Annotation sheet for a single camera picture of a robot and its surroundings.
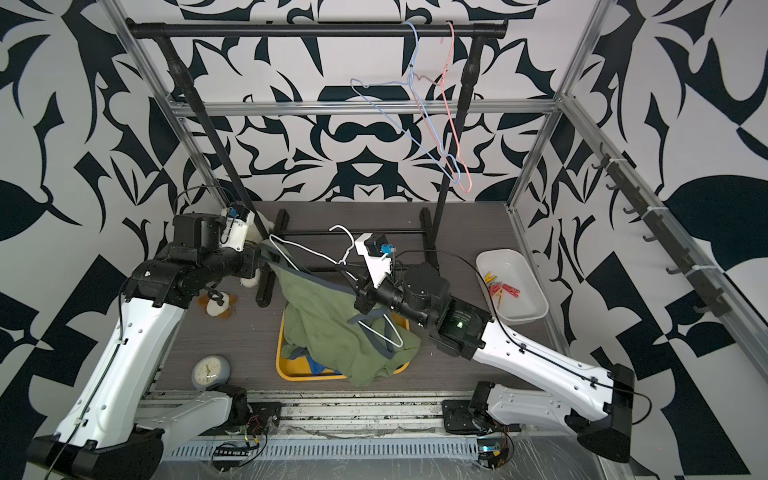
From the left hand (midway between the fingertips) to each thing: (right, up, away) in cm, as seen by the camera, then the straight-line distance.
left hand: (251, 245), depth 71 cm
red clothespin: (+72, -15, +25) cm, 78 cm away
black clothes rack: (+13, +38, +28) cm, 49 cm away
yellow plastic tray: (+8, -33, +10) cm, 36 cm away
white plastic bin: (+73, -8, +30) cm, 79 cm away
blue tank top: (+13, -33, +9) cm, 36 cm away
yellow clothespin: (+65, -11, +27) cm, 72 cm away
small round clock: (-13, -33, +7) cm, 36 cm away
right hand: (+23, -3, -12) cm, 26 cm away
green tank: (+17, -19, +2) cm, 26 cm away
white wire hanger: (+8, +2, -5) cm, 9 cm away
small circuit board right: (+57, -48, 0) cm, 74 cm away
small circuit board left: (-5, -49, -1) cm, 50 cm away
